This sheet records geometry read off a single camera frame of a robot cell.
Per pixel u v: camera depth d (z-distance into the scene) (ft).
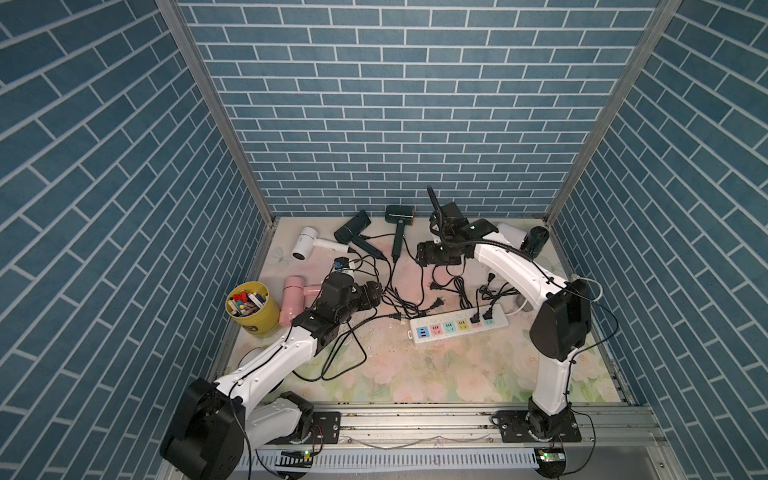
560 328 1.59
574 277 3.51
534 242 3.40
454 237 2.17
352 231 3.63
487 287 3.16
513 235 3.55
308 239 3.55
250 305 2.82
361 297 2.23
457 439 2.41
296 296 3.02
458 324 2.92
